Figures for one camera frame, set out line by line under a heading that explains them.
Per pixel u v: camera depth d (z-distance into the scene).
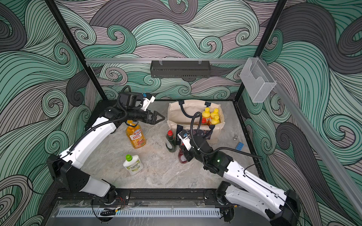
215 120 0.81
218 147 0.55
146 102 0.67
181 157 0.76
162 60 0.92
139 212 0.70
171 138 0.81
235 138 0.95
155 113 0.64
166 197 0.74
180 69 0.97
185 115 0.95
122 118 0.52
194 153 0.56
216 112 0.84
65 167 0.39
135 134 0.80
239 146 0.92
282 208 0.38
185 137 0.61
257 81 0.77
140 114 0.63
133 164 0.72
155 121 0.65
